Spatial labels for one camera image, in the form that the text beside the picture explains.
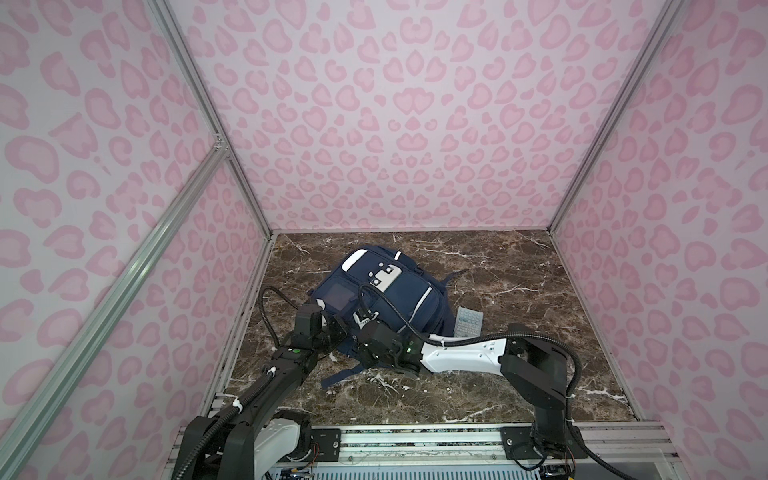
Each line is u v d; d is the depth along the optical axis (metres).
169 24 0.70
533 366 0.48
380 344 0.64
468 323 0.93
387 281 0.93
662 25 0.71
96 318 0.53
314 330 0.68
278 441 0.57
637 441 0.75
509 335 0.50
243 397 0.48
